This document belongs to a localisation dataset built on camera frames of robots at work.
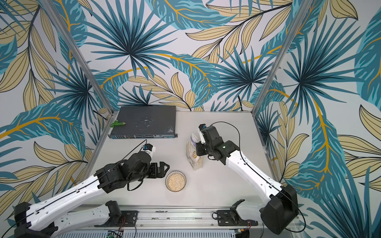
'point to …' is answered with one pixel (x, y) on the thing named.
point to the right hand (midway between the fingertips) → (190, 150)
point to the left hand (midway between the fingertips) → (161, 169)
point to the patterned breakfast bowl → (175, 181)
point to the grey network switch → (150, 122)
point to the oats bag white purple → (195, 160)
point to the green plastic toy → (117, 123)
